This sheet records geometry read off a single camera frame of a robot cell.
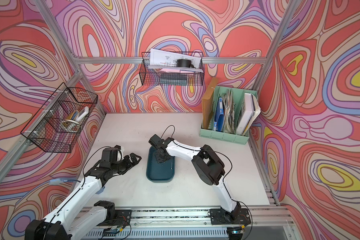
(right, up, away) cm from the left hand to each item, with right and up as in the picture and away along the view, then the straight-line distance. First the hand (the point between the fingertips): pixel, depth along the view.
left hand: (138, 160), depth 83 cm
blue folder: (+49, +21, +14) cm, 55 cm away
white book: (+64, +26, +5) cm, 69 cm away
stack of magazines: (+55, +23, +11) cm, 60 cm away
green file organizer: (+63, +31, +15) cm, 72 cm away
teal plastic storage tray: (+12, -8, +3) cm, 14 cm away
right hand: (+14, -2, +10) cm, 17 cm away
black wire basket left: (-39, +19, -9) cm, 44 cm away
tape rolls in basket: (-30, +25, -8) cm, 40 cm away
